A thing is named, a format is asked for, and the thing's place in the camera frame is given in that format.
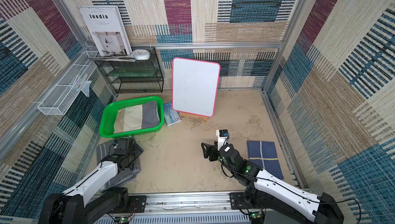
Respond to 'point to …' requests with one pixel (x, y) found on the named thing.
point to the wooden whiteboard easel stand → (204, 118)
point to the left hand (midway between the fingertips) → (137, 151)
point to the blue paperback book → (171, 115)
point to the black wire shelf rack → (141, 76)
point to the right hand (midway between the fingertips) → (207, 142)
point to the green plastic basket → (106, 126)
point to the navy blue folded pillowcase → (264, 153)
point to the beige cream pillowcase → (128, 118)
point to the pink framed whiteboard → (194, 86)
